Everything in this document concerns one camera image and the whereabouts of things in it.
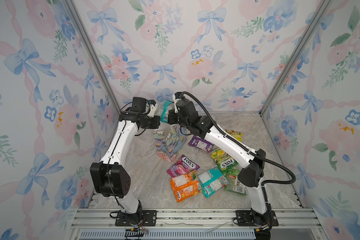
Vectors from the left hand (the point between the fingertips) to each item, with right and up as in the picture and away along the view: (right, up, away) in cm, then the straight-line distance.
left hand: (160, 121), depth 82 cm
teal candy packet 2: (+29, -33, +2) cm, 44 cm away
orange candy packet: (+14, -35, -1) cm, 38 cm away
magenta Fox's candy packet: (+13, -26, +8) cm, 30 cm away
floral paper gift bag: (+6, -12, -4) cm, 14 cm away
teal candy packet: (+5, +8, -6) cm, 11 cm away
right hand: (+5, +6, -6) cm, 10 cm away
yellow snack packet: (+49, -8, +18) cm, 53 cm away
